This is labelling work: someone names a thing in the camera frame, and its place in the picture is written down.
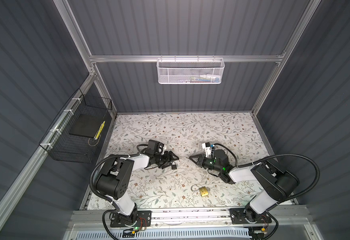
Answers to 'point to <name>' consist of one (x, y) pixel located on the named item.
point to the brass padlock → (203, 190)
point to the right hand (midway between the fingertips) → (190, 159)
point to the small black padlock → (174, 166)
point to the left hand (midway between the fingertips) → (176, 160)
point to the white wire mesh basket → (190, 71)
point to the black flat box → (85, 124)
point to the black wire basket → (63, 146)
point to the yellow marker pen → (100, 130)
